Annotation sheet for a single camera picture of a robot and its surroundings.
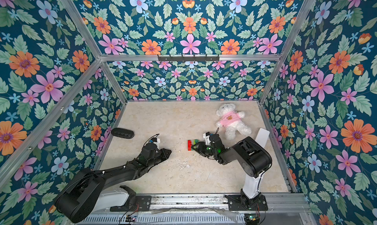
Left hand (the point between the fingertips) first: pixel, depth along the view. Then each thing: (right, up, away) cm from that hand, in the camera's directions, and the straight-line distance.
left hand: (173, 150), depth 88 cm
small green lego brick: (+14, +5, +6) cm, 16 cm away
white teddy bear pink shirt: (+37, +19, +11) cm, 43 cm away
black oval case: (-36, +10, +9) cm, 39 cm away
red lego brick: (+10, +2, +5) cm, 11 cm away
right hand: (+12, +1, +2) cm, 12 cm away
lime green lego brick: (+12, +4, +4) cm, 14 cm away
